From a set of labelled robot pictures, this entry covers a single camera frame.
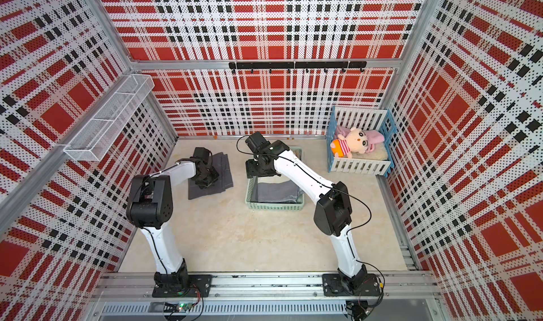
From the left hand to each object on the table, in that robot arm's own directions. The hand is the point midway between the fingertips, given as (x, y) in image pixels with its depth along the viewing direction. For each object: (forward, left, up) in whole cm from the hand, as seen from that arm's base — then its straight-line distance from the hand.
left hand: (222, 181), depth 101 cm
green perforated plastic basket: (-8, -15, 0) cm, 17 cm away
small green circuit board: (-50, +6, 0) cm, 50 cm away
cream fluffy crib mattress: (+14, -77, +6) cm, 79 cm away
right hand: (-6, -20, +16) cm, 26 cm away
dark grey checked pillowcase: (+11, +3, +1) cm, 11 cm away
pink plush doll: (+12, -63, +15) cm, 66 cm away
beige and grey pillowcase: (-8, -29, +3) cm, 30 cm away
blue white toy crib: (+31, -82, +11) cm, 88 cm away
